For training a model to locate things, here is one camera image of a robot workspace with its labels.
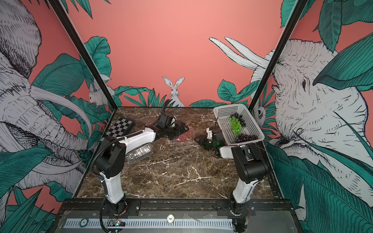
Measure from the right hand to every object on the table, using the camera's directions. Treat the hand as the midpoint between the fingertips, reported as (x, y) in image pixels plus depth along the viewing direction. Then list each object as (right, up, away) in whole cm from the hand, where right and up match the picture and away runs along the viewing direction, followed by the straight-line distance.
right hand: (194, 138), depth 93 cm
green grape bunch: (+31, +8, +10) cm, 33 cm away
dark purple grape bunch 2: (+34, 0, +4) cm, 34 cm away
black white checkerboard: (-53, +6, +10) cm, 55 cm away
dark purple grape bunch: (+36, +14, +17) cm, 42 cm away
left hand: (-5, +6, -2) cm, 8 cm away
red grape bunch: (-5, 0, +6) cm, 8 cm away
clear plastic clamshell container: (-4, -4, +3) cm, 6 cm away
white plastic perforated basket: (+22, +16, +18) cm, 33 cm away
